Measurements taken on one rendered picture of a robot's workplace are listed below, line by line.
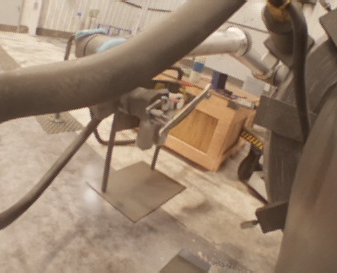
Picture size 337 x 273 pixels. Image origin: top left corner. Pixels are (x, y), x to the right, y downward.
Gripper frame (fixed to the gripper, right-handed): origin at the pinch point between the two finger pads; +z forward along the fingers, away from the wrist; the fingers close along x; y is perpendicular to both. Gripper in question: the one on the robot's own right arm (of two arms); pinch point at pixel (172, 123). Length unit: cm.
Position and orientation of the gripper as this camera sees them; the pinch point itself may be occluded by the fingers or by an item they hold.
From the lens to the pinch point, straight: 49.4
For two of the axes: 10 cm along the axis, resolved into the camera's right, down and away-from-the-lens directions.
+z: 8.3, 3.5, -4.3
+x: 0.1, 7.7, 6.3
